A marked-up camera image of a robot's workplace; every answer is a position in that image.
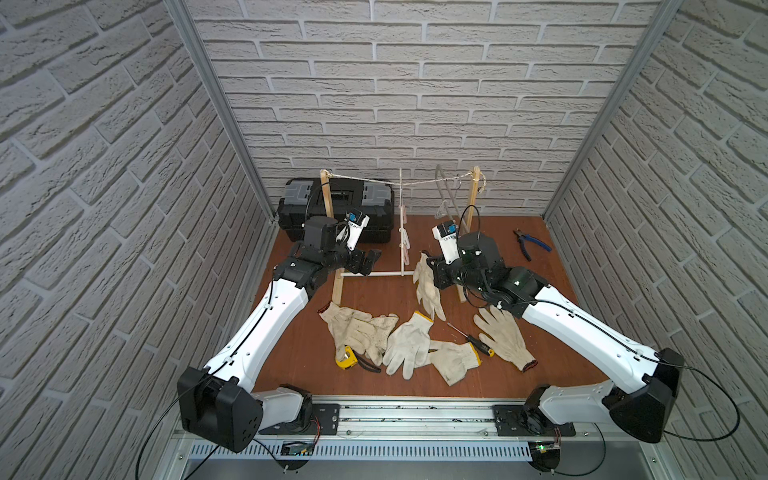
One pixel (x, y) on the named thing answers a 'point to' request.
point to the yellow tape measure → (352, 358)
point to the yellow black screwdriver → (479, 345)
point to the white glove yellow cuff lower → (453, 359)
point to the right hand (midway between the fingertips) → (432, 259)
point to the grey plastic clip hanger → (442, 204)
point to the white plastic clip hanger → (404, 238)
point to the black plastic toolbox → (302, 198)
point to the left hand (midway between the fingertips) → (369, 239)
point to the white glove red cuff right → (508, 339)
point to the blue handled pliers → (522, 238)
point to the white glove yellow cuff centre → (409, 345)
